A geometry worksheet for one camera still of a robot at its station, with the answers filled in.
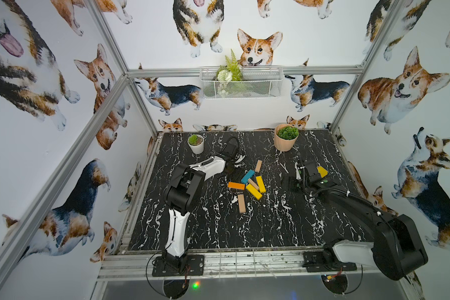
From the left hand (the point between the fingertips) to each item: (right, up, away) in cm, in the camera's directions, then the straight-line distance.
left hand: (239, 170), depth 101 cm
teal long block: (+5, -3, 0) cm, 6 cm away
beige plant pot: (+25, +13, +6) cm, 29 cm away
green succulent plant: (+27, +20, +4) cm, 34 cm away
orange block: (-2, -7, -6) cm, 10 cm away
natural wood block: (+7, -6, -5) cm, 11 cm away
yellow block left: (+7, -10, -7) cm, 14 cm away
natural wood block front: (+1, -15, -11) cm, 18 cm away
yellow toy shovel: (+46, -1, +2) cm, 46 cm away
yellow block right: (+11, -7, -5) cm, 14 cm away
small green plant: (-26, +17, +5) cm, 31 cm away
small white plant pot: (-23, +12, +6) cm, 27 cm away
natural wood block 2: (+10, +2, +3) cm, 11 cm away
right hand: (+23, -4, -13) cm, 26 cm away
